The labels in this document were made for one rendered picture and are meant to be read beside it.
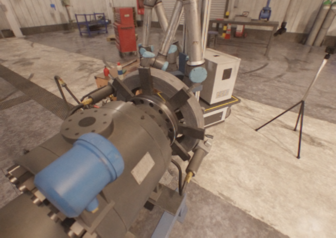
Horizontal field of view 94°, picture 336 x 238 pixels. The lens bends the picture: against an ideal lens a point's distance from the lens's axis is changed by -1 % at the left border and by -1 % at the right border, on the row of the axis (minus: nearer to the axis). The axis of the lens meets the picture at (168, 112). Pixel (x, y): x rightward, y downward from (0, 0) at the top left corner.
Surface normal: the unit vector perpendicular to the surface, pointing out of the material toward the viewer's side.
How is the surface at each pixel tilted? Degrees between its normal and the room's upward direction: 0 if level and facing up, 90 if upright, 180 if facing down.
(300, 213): 0
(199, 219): 0
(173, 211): 0
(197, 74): 95
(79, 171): 34
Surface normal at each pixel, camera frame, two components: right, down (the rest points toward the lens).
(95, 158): 0.49, -0.53
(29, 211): 0.18, -0.79
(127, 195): 0.81, -0.08
